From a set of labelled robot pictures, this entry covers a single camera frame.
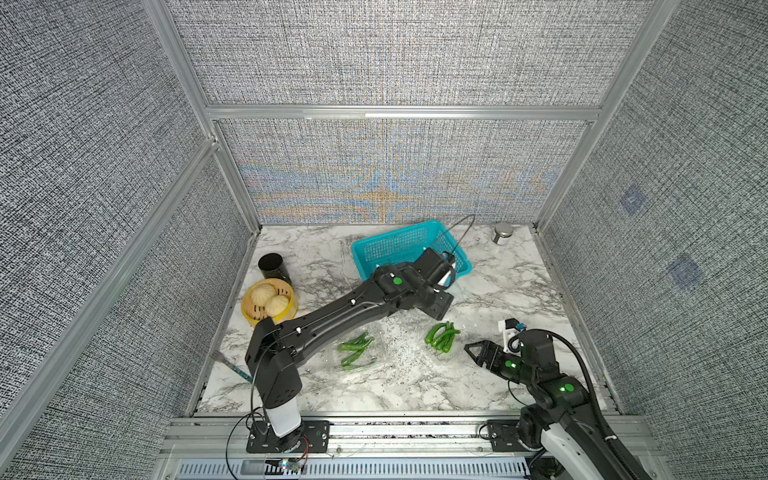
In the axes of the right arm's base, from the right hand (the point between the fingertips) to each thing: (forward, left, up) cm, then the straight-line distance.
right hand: (473, 345), depth 80 cm
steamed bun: (+13, +56, -1) cm, 57 cm away
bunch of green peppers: (+5, +7, -6) cm, 11 cm away
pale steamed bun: (+19, +62, -4) cm, 65 cm away
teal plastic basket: (+36, +27, -5) cm, 46 cm away
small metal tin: (+44, -20, -5) cm, 48 cm away
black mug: (+27, +60, -1) cm, 66 cm away
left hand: (+7, +8, +12) cm, 16 cm away
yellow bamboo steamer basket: (+12, +64, -6) cm, 66 cm away
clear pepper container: (+1, +28, -9) cm, 30 cm away
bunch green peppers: (+2, +32, -6) cm, 32 cm away
